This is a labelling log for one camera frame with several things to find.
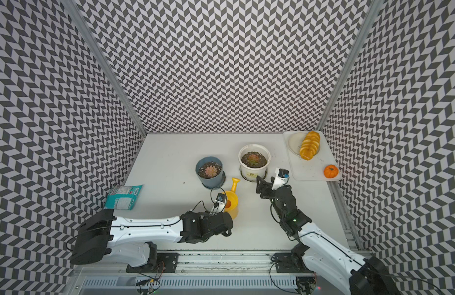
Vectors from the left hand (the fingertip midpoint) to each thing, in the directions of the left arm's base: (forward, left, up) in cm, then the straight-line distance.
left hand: (223, 218), depth 78 cm
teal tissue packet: (+12, +51, -4) cm, 52 cm away
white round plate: (+48, -42, -4) cm, 64 cm away
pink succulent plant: (+22, +7, +3) cm, 24 cm away
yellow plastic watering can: (+6, -4, +4) cm, 8 cm away
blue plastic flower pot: (+20, +10, -3) cm, 22 cm away
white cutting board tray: (+28, -47, -6) cm, 55 cm away
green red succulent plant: (+29, -14, +3) cm, 32 cm away
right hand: (+14, -18, +7) cm, 24 cm away
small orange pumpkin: (+24, -54, -1) cm, 60 cm away
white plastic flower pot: (+22, -12, +1) cm, 25 cm away
